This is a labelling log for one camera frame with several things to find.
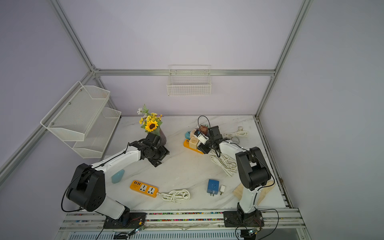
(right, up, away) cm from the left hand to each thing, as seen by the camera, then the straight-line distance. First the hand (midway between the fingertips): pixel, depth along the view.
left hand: (166, 157), depth 88 cm
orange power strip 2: (+11, +7, +13) cm, 18 cm away
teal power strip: (+12, +13, +18) cm, 25 cm away
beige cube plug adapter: (+16, +9, +6) cm, 19 cm away
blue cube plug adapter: (+27, -14, -8) cm, 32 cm away
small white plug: (+32, -17, -7) cm, 37 cm away
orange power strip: (-11, -16, -7) cm, 21 cm away
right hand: (+22, +7, +9) cm, 25 cm away
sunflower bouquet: (-7, +21, -6) cm, 24 cm away
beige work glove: (+42, -18, -5) cm, 46 cm away
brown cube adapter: (+23, +17, +13) cm, 32 cm away
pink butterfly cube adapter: (+15, +14, +10) cm, 23 cm away
